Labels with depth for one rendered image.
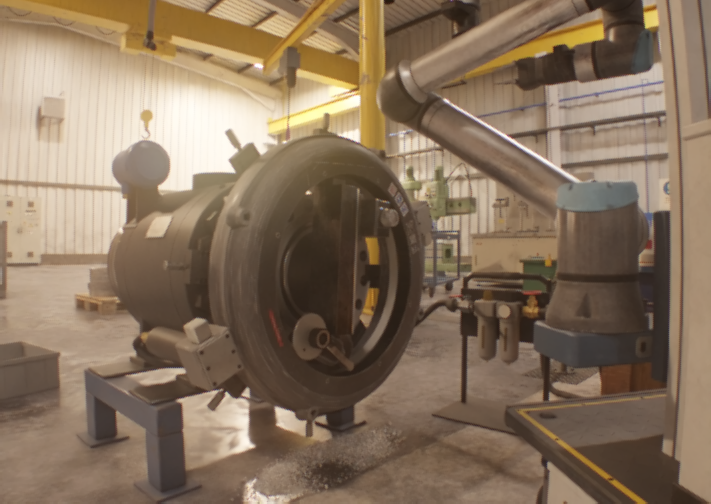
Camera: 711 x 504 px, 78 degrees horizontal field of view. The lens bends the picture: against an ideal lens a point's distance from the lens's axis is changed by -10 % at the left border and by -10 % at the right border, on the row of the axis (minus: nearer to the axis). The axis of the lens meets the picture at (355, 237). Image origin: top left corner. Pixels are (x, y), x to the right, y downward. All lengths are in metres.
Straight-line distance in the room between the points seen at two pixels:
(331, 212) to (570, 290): 0.63
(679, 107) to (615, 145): 11.38
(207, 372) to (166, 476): 0.48
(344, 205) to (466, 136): 0.35
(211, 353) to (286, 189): 0.40
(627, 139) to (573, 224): 11.33
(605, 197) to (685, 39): 0.29
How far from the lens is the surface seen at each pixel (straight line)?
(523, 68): 1.26
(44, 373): 2.59
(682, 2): 0.97
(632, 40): 1.19
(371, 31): 5.48
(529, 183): 1.15
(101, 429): 1.88
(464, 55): 1.15
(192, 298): 1.42
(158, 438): 1.42
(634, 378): 1.69
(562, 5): 1.11
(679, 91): 0.93
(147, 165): 1.75
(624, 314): 0.92
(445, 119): 1.27
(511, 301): 1.92
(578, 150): 12.59
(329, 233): 1.25
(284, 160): 1.16
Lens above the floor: 0.68
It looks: 1 degrees up
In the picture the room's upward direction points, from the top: straight up
